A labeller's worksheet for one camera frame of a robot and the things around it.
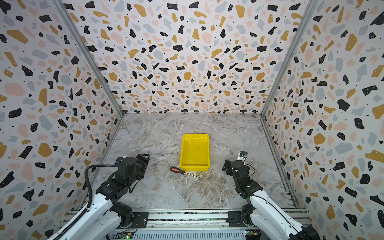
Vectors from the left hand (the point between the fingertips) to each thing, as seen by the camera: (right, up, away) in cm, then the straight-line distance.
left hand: (149, 157), depth 79 cm
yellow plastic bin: (+23, -2, +19) cm, 30 cm away
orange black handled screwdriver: (+13, -10, +11) cm, 19 cm away
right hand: (+44, -3, +6) cm, 45 cm away
